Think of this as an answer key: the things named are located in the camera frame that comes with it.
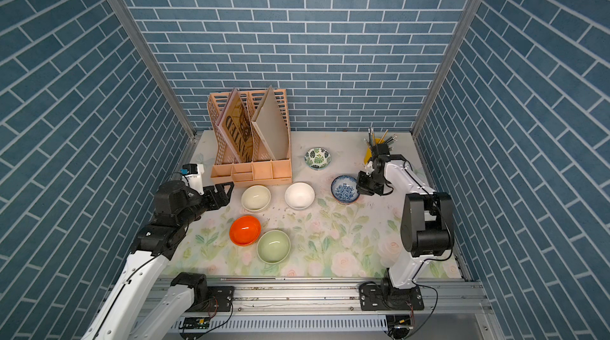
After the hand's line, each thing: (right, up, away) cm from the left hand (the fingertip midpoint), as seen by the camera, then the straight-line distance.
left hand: (230, 185), depth 75 cm
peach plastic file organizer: (+5, +4, +25) cm, 25 cm away
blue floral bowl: (+39, -5, +22) cm, 44 cm away
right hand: (+45, -4, +18) cm, 48 cm away
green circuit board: (-9, -42, -2) cm, 43 cm away
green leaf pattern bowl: (+28, +8, +34) cm, 45 cm away
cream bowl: (+3, -8, +20) cm, 21 cm away
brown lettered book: (-5, +21, +18) cm, 29 cm away
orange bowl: (+1, -18, +11) cm, 22 cm away
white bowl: (+20, -7, +22) cm, 31 cm away
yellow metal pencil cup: (+52, +10, +37) cm, 64 cm away
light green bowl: (+12, -23, +10) cm, 28 cm away
